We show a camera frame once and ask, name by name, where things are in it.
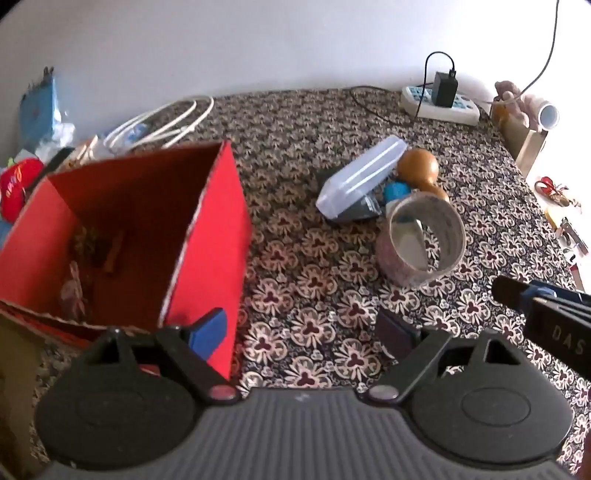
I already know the light wooden box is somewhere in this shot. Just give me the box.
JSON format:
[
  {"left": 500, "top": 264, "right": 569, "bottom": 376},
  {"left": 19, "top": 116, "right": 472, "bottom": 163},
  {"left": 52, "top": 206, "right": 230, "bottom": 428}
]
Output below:
[{"left": 490, "top": 103, "right": 550, "bottom": 179}]

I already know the white tube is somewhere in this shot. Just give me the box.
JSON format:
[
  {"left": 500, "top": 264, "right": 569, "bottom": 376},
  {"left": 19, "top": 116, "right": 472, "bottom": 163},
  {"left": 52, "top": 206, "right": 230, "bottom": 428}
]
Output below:
[{"left": 535, "top": 102, "right": 561, "bottom": 131}]

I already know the white coiled cable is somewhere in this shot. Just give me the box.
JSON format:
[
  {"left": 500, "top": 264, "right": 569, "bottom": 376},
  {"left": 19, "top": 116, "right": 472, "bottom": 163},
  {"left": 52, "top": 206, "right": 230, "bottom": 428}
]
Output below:
[{"left": 102, "top": 95, "right": 216, "bottom": 151}]

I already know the black adapter cable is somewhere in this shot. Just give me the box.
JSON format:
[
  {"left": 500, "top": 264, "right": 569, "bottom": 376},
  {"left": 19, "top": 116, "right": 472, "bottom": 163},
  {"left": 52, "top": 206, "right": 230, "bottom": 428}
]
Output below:
[{"left": 349, "top": 51, "right": 458, "bottom": 120}]

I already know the small metal tool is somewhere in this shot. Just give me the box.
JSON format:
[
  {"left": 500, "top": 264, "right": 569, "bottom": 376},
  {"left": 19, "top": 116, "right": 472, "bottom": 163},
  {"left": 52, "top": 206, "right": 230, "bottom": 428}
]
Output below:
[{"left": 556, "top": 216, "right": 590, "bottom": 257}]

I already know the clear tape roll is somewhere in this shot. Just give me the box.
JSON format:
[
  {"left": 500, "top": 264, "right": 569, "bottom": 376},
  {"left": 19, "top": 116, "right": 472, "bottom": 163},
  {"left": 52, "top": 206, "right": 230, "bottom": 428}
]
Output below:
[{"left": 375, "top": 189, "right": 467, "bottom": 289}]

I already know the red plush toy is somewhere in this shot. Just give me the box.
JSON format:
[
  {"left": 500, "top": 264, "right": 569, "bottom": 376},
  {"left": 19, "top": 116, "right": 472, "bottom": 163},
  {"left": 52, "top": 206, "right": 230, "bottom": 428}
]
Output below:
[{"left": 0, "top": 158, "right": 46, "bottom": 223}]

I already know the black flat object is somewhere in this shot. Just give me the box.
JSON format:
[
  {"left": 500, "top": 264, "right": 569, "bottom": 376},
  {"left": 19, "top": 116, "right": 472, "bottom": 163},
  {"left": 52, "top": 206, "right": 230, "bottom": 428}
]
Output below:
[{"left": 43, "top": 146, "right": 77, "bottom": 176}]

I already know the clear plastic case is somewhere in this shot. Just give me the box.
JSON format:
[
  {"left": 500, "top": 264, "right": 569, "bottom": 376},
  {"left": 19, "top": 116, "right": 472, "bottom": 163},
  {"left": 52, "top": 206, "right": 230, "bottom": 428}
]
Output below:
[{"left": 316, "top": 135, "right": 408, "bottom": 220}]

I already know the black power adapter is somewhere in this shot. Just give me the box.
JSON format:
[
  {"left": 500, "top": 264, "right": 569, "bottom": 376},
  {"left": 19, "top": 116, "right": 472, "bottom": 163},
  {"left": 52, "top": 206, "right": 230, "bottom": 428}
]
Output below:
[{"left": 432, "top": 69, "right": 459, "bottom": 110}]

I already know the pinecone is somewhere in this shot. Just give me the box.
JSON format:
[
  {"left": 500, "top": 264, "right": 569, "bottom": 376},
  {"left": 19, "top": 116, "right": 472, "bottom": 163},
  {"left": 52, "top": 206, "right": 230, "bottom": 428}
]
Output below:
[{"left": 71, "top": 223, "right": 126, "bottom": 274}]

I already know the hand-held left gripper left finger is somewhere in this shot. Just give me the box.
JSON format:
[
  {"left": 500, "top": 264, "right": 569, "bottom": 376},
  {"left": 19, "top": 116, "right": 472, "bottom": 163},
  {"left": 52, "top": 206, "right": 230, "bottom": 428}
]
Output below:
[{"left": 85, "top": 308, "right": 238, "bottom": 403}]

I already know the floral printed bedsheet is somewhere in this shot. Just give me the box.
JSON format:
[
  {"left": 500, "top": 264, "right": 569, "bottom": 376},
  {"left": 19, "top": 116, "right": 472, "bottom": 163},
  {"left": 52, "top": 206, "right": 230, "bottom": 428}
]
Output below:
[{"left": 28, "top": 86, "right": 591, "bottom": 477}]

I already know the dark hanging cable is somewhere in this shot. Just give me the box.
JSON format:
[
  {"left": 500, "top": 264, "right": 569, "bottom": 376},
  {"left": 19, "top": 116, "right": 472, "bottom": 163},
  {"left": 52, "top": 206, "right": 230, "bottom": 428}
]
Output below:
[{"left": 517, "top": 0, "right": 561, "bottom": 100}]

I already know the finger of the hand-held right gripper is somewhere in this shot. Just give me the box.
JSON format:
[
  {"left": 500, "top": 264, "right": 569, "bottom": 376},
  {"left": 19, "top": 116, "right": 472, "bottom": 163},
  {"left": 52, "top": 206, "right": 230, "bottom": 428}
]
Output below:
[{"left": 491, "top": 275, "right": 591, "bottom": 319}]

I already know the clear plastic bag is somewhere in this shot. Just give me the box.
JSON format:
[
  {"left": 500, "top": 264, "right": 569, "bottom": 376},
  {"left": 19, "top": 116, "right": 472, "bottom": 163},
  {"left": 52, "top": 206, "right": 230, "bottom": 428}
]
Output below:
[{"left": 34, "top": 124, "right": 77, "bottom": 160}]

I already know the brown gourd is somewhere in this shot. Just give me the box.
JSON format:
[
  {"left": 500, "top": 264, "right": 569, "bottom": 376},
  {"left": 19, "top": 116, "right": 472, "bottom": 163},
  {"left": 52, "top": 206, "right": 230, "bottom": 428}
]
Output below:
[{"left": 396, "top": 148, "right": 451, "bottom": 204}]

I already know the beige wooden item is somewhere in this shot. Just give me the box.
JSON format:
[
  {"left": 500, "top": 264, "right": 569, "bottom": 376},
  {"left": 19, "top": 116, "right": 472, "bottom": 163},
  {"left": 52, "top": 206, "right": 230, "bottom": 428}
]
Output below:
[{"left": 69, "top": 136, "right": 100, "bottom": 167}]

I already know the blue white plastic packet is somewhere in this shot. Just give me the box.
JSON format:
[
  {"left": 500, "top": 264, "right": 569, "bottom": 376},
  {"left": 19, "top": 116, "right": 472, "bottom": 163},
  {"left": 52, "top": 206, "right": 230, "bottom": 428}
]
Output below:
[{"left": 113, "top": 122, "right": 153, "bottom": 149}]

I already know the white power strip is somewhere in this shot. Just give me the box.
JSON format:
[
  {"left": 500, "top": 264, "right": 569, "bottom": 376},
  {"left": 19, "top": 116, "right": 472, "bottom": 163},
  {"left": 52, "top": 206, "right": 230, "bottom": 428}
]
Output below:
[{"left": 399, "top": 85, "right": 481, "bottom": 127}]

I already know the red cardboard box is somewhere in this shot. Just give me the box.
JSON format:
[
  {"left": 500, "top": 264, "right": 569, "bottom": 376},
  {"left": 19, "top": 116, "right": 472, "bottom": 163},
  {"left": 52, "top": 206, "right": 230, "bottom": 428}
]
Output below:
[{"left": 0, "top": 140, "right": 254, "bottom": 380}]

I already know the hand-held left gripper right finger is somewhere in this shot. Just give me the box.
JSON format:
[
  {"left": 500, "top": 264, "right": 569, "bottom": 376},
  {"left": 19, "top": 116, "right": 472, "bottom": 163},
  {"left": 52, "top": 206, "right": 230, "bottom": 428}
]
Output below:
[{"left": 367, "top": 308, "right": 523, "bottom": 404}]

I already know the blue and white bottle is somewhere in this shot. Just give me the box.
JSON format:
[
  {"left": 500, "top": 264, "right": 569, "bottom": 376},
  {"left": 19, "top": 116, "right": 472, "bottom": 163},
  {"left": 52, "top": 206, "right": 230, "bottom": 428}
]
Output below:
[{"left": 383, "top": 181, "right": 412, "bottom": 204}]

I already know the pink plush toy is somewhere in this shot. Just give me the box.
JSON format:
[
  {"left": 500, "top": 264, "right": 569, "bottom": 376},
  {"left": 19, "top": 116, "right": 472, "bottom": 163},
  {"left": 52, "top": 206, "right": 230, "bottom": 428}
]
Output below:
[{"left": 493, "top": 79, "right": 555, "bottom": 130}]

